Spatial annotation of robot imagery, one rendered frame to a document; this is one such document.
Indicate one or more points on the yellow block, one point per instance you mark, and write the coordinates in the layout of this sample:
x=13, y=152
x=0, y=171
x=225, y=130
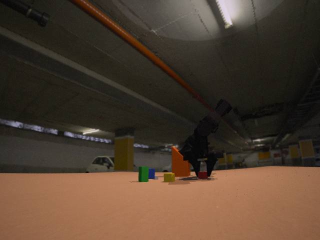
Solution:
x=169, y=177

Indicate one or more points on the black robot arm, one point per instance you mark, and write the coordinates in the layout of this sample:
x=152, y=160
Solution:
x=209, y=123

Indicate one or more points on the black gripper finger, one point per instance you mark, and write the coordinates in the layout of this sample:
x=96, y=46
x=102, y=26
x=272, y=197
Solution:
x=210, y=163
x=196, y=166

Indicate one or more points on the green block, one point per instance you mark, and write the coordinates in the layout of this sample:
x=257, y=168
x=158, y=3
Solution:
x=143, y=177
x=143, y=170

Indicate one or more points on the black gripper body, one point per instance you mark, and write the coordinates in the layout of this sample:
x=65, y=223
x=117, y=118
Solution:
x=210, y=155

